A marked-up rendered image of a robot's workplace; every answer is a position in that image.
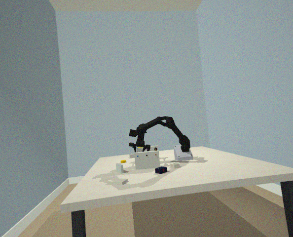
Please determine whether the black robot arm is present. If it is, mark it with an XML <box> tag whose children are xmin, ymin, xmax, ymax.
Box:
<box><xmin>129</xmin><ymin>116</ymin><xmax>190</xmax><ymax>152</ymax></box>

